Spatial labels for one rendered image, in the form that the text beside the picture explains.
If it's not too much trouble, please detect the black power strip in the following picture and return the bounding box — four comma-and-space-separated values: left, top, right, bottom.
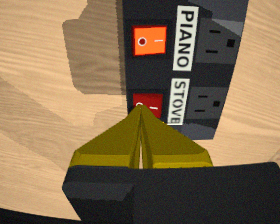
122, 0, 249, 140

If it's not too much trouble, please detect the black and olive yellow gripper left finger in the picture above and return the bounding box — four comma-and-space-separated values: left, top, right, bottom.
68, 105, 141, 169

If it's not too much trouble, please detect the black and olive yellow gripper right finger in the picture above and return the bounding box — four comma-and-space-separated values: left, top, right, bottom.
141, 105, 214, 169

